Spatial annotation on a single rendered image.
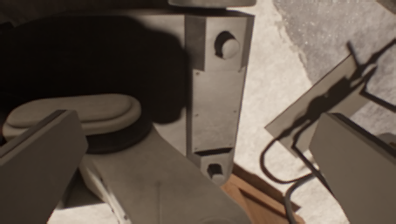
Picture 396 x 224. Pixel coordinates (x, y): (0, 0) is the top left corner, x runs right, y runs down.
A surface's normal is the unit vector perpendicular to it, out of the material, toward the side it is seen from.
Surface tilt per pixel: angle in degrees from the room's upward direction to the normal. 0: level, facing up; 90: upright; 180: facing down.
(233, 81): 0
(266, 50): 0
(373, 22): 0
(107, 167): 90
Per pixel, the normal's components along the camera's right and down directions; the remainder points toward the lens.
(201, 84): 0.21, 0.51
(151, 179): 0.02, -0.85
